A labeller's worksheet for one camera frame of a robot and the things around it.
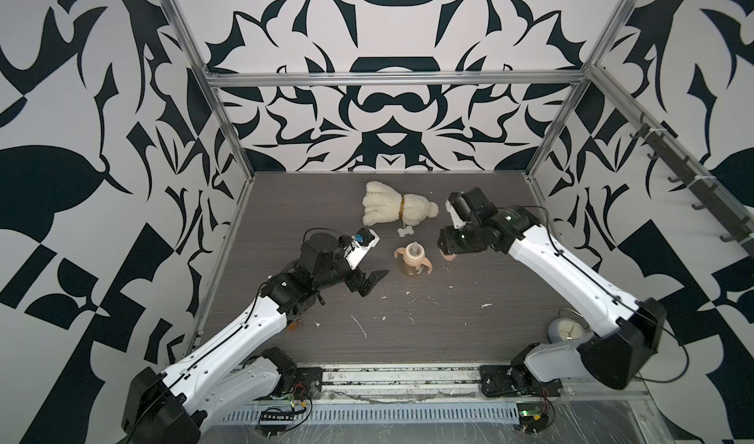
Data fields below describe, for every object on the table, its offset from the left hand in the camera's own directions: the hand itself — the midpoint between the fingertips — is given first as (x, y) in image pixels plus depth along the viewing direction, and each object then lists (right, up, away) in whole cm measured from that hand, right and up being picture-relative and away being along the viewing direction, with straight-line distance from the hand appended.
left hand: (371, 250), depth 75 cm
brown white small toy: (-21, -22, +8) cm, 32 cm away
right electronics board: (+39, -39, -4) cm, 55 cm away
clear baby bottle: (+12, -9, +15) cm, 21 cm away
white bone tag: (+10, +2, +27) cm, 29 cm away
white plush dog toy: (+3, +12, +24) cm, 27 cm away
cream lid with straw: (+12, -3, +11) cm, 16 cm away
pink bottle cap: (+20, -2, +2) cm, 20 cm away
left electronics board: (-24, -41, -2) cm, 48 cm away
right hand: (+19, +3, +3) cm, 19 cm away
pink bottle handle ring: (+9, -3, +13) cm, 16 cm away
